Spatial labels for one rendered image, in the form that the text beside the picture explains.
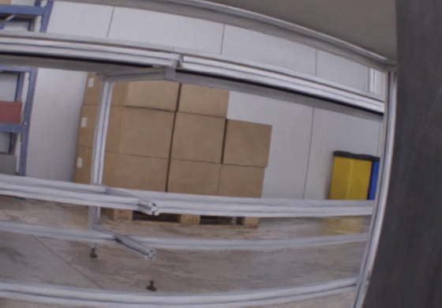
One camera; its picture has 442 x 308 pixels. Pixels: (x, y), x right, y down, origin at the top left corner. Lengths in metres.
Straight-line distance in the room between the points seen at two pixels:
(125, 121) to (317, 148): 2.81
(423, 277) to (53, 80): 4.89
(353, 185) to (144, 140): 2.80
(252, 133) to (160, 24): 1.34
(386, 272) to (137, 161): 4.03
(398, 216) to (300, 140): 6.14
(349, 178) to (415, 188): 6.19
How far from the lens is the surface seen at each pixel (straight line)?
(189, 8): 1.74
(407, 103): 0.47
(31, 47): 2.24
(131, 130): 4.42
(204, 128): 4.69
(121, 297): 1.70
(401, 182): 0.47
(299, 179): 6.64
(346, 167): 6.68
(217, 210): 2.82
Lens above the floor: 0.62
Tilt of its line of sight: 1 degrees down
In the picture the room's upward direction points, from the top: 7 degrees clockwise
